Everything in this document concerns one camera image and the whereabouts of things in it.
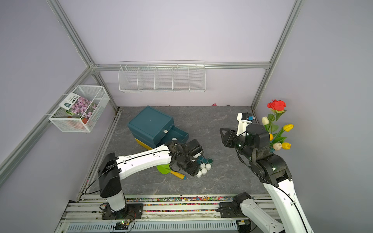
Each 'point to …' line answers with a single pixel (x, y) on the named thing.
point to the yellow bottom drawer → (144, 145)
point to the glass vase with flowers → (278, 107)
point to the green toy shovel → (165, 169)
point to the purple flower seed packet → (84, 107)
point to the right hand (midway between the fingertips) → (223, 129)
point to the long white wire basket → (186, 76)
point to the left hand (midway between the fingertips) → (193, 172)
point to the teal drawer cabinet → (155, 128)
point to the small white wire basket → (63, 119)
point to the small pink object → (214, 105)
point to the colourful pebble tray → (179, 204)
